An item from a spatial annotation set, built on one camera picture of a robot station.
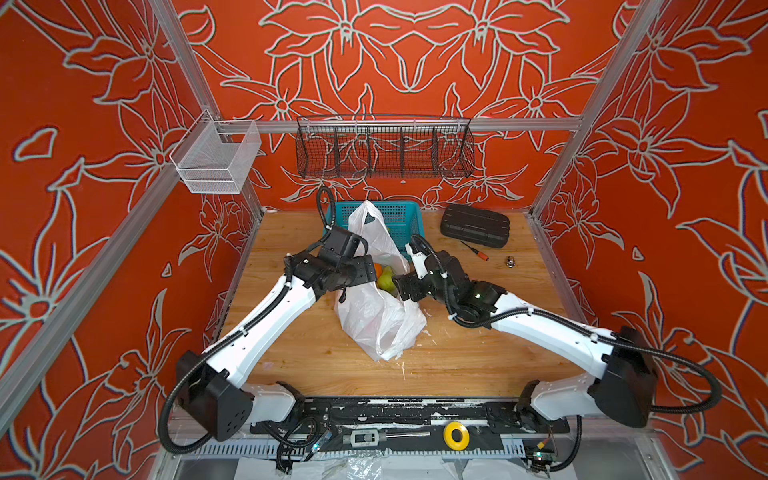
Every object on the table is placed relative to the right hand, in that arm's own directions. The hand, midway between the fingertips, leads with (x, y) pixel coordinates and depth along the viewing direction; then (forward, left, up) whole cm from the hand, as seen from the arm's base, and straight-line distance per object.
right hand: (399, 271), depth 77 cm
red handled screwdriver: (+20, -31, -21) cm, 42 cm away
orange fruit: (+12, +6, -16) cm, 21 cm away
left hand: (+1, +10, +1) cm, 10 cm away
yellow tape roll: (-35, -10, -19) cm, 41 cm away
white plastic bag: (-12, +5, -5) cm, 14 cm away
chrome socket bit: (+16, -40, -20) cm, 48 cm away
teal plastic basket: (+36, -4, -18) cm, 41 cm away
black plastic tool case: (+29, -30, -15) cm, 44 cm away
